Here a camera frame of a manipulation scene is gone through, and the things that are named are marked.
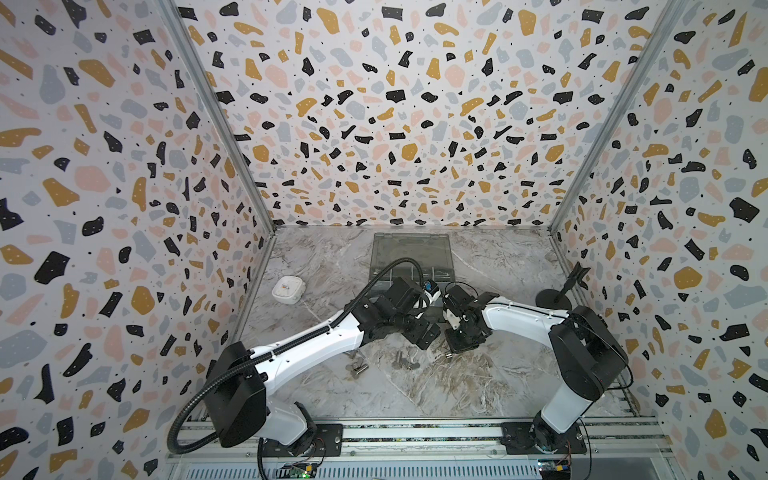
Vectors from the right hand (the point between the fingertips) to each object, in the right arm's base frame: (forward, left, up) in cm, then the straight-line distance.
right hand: (449, 344), depth 89 cm
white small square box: (+17, +52, +2) cm, 54 cm away
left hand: (0, +7, +16) cm, 17 cm away
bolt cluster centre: (-6, +14, 0) cm, 15 cm away
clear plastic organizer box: (+39, +3, -4) cm, 39 cm away
